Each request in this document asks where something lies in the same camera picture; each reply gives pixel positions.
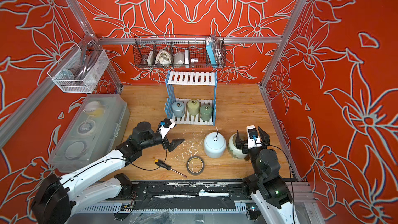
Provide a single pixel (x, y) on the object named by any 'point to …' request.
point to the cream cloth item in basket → (163, 57)
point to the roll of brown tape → (191, 172)
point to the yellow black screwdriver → (163, 165)
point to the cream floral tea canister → (236, 153)
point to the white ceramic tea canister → (215, 145)
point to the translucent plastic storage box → (99, 125)
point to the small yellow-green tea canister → (193, 107)
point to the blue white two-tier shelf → (190, 97)
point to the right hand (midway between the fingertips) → (246, 128)
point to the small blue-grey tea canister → (178, 108)
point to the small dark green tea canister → (205, 112)
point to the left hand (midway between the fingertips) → (179, 130)
